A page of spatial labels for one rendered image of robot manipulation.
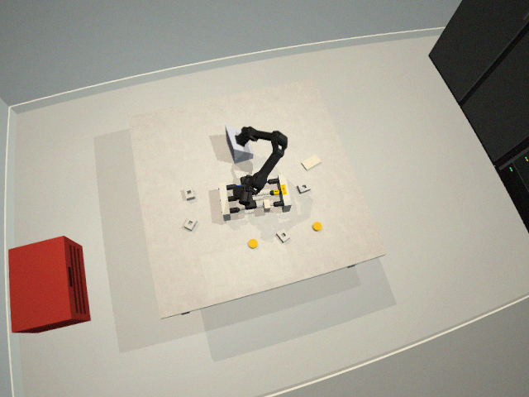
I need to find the cream flat rectangular plate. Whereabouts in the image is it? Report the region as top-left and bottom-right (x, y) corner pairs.
(301, 155), (322, 170)

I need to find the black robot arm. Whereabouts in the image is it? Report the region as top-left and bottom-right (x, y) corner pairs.
(232, 127), (288, 206)

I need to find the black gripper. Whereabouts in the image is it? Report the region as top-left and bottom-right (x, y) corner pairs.
(240, 176), (257, 210)

